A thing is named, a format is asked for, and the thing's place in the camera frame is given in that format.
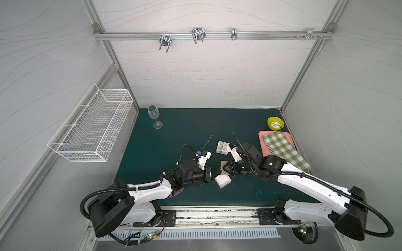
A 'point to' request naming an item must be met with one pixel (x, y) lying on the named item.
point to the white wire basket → (90, 133)
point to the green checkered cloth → (280, 146)
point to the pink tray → (265, 149)
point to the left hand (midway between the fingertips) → (222, 174)
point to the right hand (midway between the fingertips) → (225, 166)
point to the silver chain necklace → (207, 142)
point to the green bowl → (275, 123)
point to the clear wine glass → (154, 114)
